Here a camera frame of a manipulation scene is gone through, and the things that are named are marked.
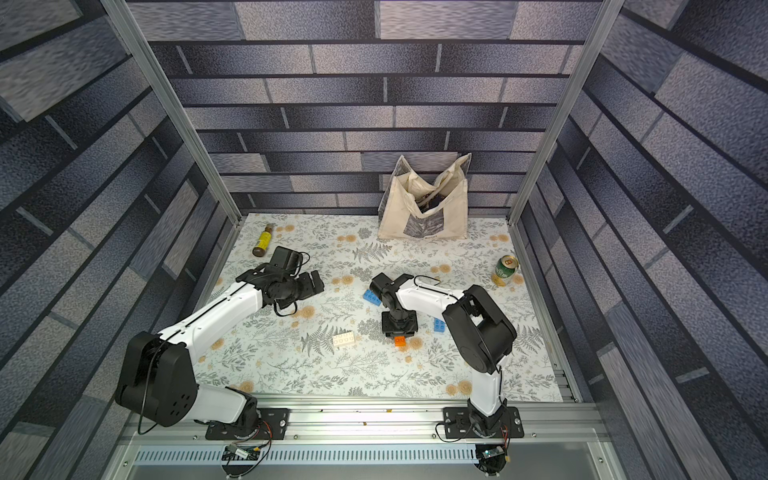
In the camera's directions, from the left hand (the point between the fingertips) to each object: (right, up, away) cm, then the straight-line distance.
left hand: (315, 286), depth 87 cm
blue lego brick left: (+16, -4, +8) cm, 19 cm away
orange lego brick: (+26, -16, -2) cm, 30 cm away
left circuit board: (-15, -38, -17) cm, 44 cm away
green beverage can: (+59, +6, +5) cm, 60 cm away
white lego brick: (+9, -15, -1) cm, 18 cm away
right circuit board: (+48, -42, -15) cm, 65 cm away
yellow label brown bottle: (-25, +14, +22) cm, 36 cm away
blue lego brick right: (+38, -12, +2) cm, 40 cm away
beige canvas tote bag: (+30, +24, +4) cm, 39 cm away
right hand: (+24, -15, +3) cm, 29 cm away
